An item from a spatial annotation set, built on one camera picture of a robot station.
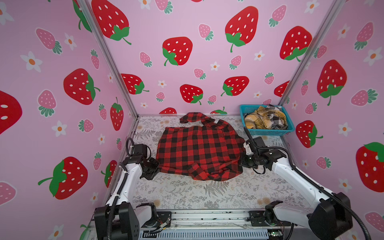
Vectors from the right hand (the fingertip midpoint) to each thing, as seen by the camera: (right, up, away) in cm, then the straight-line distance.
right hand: (237, 160), depth 82 cm
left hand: (-43, -4, +1) cm, 44 cm away
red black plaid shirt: (-13, +3, +18) cm, 22 cm away
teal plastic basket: (+33, +18, +19) cm, 42 cm away
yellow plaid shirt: (+24, +25, +24) cm, 43 cm away
